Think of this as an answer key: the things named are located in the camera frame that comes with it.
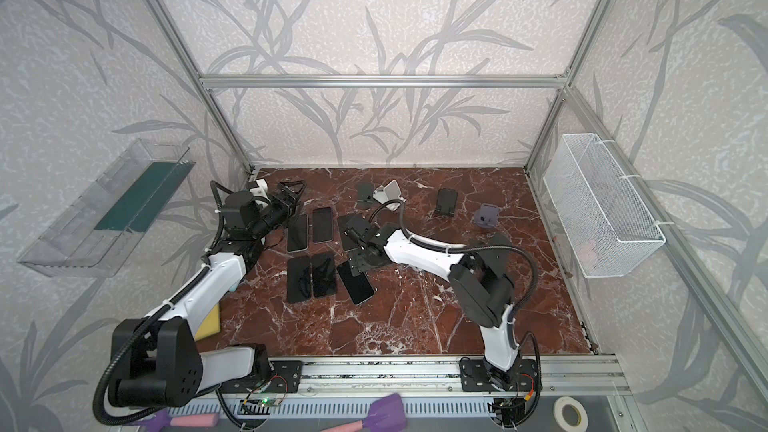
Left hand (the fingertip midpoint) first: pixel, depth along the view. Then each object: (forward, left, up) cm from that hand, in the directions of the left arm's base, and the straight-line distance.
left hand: (310, 182), depth 80 cm
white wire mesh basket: (-18, -68, +9) cm, 71 cm away
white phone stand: (+12, -20, -19) cm, 30 cm away
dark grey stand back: (+13, -11, -22) cm, 28 cm away
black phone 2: (+3, +3, -26) cm, 26 cm away
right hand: (-10, -15, -20) cm, 27 cm away
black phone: (-19, -12, -26) cm, 34 cm away
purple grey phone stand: (+6, -54, -23) cm, 60 cm away
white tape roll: (-48, -62, -24) cm, 82 cm away
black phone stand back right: (+10, -41, -21) cm, 46 cm away
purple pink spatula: (-50, -22, -25) cm, 60 cm away
